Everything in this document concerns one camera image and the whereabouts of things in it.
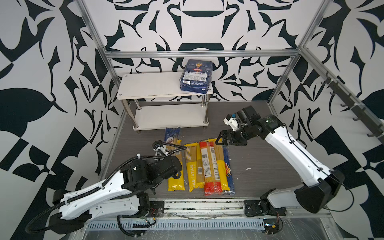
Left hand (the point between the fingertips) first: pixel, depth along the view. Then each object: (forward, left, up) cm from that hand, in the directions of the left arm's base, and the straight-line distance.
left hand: (173, 160), depth 68 cm
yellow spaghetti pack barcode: (-5, +1, -19) cm, 19 cm away
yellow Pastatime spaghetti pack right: (+6, -25, -16) cm, 30 cm away
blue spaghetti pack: (-10, -28, -18) cm, 35 cm away
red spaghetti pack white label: (-1, -18, -14) cm, 23 cm away
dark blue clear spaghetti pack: (+13, +1, 0) cm, 13 cm away
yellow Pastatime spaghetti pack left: (+4, -10, -19) cm, 22 cm away
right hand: (+8, -23, +2) cm, 24 cm away
